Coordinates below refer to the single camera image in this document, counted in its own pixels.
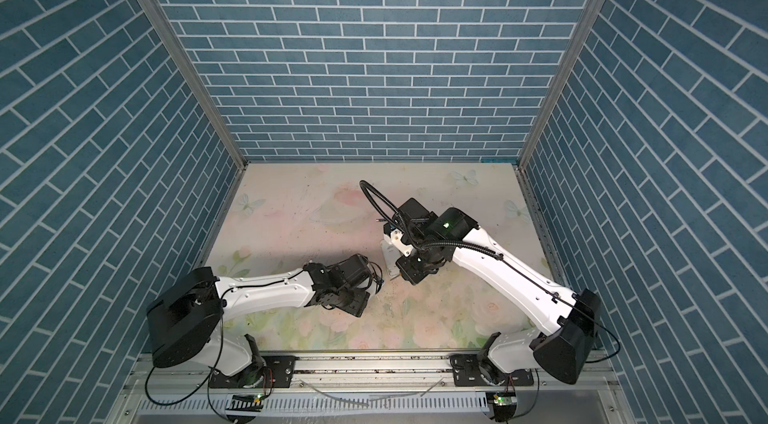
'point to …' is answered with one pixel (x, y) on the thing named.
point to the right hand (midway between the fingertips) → (403, 269)
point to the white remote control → (390, 254)
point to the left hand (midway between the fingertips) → (360, 303)
